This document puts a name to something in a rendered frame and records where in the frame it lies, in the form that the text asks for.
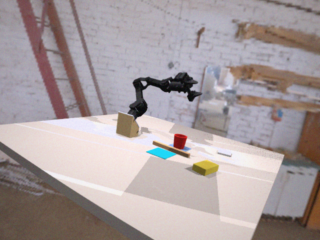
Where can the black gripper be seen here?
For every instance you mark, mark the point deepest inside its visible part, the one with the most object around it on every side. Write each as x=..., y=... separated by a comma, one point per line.
x=183, y=86

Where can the tan wooden flat bar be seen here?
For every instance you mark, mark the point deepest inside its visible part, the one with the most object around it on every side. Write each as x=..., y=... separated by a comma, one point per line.
x=172, y=149

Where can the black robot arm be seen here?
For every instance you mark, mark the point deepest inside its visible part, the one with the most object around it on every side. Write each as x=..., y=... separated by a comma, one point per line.
x=139, y=107

